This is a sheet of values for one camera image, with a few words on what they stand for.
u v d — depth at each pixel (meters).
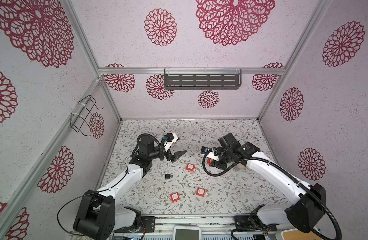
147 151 0.62
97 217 0.40
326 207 0.43
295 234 0.67
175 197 0.81
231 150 0.59
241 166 0.56
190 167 0.92
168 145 0.66
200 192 0.83
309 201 0.39
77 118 0.73
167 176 0.90
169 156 0.70
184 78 0.95
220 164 0.69
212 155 0.68
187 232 0.70
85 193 0.43
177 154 0.69
